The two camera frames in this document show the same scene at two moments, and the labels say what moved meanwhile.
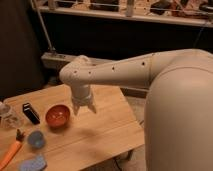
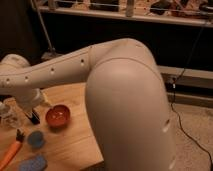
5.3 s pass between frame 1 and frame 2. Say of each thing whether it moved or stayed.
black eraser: stayed
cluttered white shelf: stayed
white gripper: moved
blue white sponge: stayed
